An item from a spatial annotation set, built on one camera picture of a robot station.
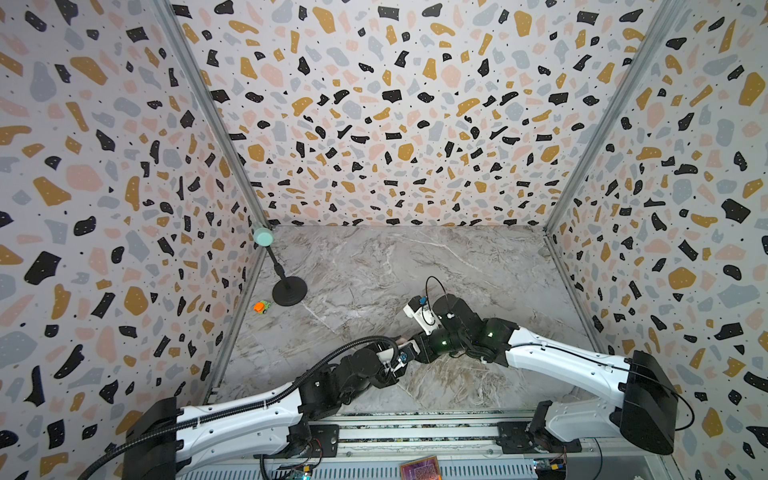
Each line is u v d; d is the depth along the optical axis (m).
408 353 0.60
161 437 0.44
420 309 0.68
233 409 0.46
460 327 0.59
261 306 0.95
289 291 1.01
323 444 0.73
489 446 0.74
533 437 0.66
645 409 0.39
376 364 0.56
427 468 0.69
